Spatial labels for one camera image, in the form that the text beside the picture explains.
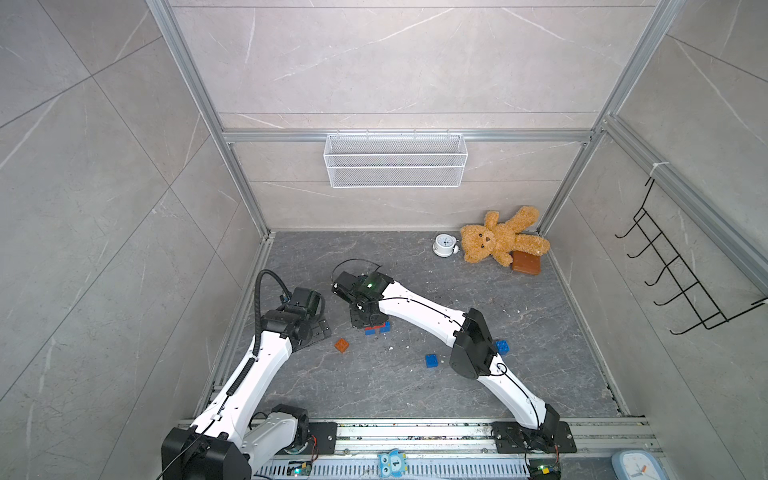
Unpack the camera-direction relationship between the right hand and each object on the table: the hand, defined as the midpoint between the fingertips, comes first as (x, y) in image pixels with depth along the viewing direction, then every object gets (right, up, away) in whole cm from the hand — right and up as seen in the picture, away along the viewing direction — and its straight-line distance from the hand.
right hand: (367, 322), depth 88 cm
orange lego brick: (-7, -7, 0) cm, 10 cm away
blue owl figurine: (+8, -29, -19) cm, 36 cm away
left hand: (-15, -1, -7) cm, 16 cm away
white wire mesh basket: (+9, +53, +13) cm, 56 cm away
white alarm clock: (+28, +24, +23) cm, 43 cm away
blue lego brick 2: (+1, -4, +5) cm, 6 cm away
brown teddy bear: (+48, +26, +20) cm, 58 cm away
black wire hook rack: (+73, +12, -24) cm, 78 cm away
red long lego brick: (+3, +1, -9) cm, 10 cm away
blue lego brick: (+6, -3, +5) cm, 8 cm away
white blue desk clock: (+65, -29, -20) cm, 73 cm away
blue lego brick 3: (+40, -7, -2) cm, 41 cm away
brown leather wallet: (+57, +17, +19) cm, 63 cm away
